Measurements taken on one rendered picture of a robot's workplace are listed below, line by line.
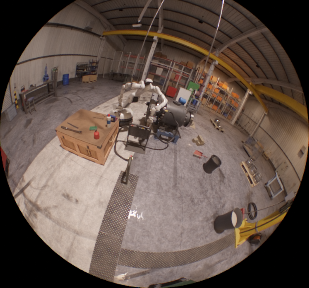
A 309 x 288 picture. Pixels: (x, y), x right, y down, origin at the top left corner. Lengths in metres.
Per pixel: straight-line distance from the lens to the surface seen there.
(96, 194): 1.46
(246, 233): 2.71
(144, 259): 1.53
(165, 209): 1.50
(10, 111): 6.05
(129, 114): 2.29
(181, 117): 2.14
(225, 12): 8.59
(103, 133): 1.43
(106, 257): 1.53
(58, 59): 9.41
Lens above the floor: 1.37
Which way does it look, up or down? 34 degrees down
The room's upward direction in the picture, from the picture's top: 20 degrees clockwise
